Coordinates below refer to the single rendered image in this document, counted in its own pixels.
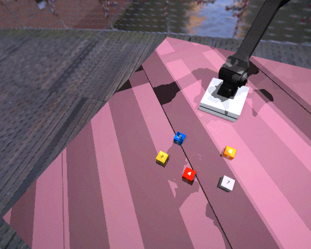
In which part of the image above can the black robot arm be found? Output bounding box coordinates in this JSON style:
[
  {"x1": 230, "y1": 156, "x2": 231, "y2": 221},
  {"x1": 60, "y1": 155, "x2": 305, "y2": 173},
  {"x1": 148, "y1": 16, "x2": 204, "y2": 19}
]
[{"x1": 217, "y1": 0, "x2": 291, "y2": 99}]

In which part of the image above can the orange block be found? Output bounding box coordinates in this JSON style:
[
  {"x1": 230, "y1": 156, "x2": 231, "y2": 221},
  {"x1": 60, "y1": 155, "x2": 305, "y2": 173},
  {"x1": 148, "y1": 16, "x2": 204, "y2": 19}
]
[{"x1": 223, "y1": 146, "x2": 236, "y2": 160}]

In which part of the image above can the yellow digit block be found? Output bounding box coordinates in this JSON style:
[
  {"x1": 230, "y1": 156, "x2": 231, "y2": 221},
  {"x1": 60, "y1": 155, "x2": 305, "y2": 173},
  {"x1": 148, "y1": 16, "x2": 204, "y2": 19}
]
[{"x1": 156, "y1": 151, "x2": 169, "y2": 165}]

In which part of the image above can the blue block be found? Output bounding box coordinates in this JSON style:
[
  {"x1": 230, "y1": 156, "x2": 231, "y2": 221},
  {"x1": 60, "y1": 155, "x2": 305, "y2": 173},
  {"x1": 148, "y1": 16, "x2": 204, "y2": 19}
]
[{"x1": 174, "y1": 132, "x2": 186, "y2": 145}]

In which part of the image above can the red block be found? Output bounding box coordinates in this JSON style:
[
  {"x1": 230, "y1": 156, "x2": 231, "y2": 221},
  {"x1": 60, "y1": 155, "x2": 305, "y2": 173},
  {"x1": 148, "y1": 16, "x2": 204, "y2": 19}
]
[{"x1": 182, "y1": 167, "x2": 196, "y2": 182}]

